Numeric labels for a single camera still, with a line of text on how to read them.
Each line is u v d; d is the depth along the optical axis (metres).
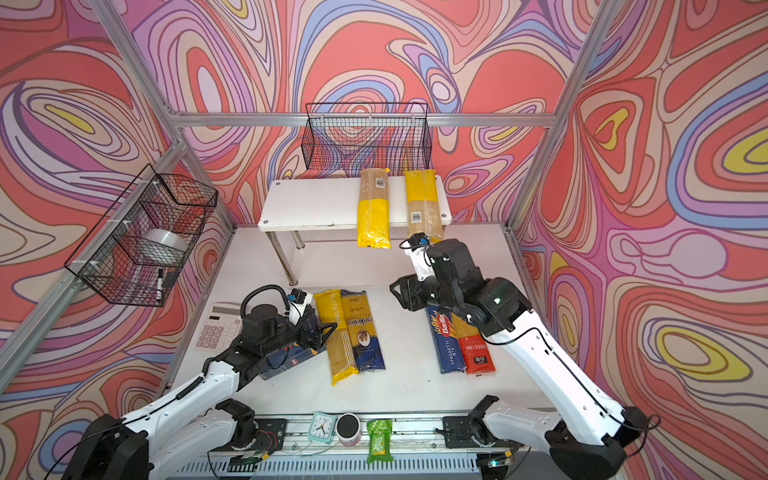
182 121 0.89
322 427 0.73
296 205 0.76
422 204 0.75
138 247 0.70
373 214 0.73
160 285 0.72
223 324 0.91
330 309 0.94
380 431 0.73
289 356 0.75
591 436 0.37
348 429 0.70
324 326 0.73
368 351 0.86
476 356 0.84
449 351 0.84
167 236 0.74
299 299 0.71
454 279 0.46
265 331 0.65
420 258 0.57
